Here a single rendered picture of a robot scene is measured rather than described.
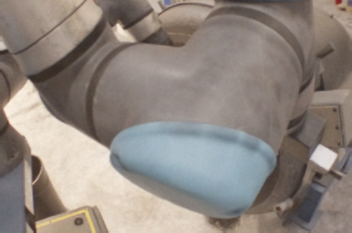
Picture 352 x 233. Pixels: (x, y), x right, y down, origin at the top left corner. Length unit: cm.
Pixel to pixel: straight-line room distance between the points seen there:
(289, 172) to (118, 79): 53
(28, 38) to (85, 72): 5
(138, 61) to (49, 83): 8
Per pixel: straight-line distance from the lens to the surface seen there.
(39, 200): 127
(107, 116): 16
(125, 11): 59
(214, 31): 16
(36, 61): 20
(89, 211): 102
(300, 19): 20
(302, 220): 131
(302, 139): 33
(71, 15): 19
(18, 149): 68
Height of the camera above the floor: 107
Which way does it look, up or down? 29 degrees down
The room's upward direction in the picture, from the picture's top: 8 degrees counter-clockwise
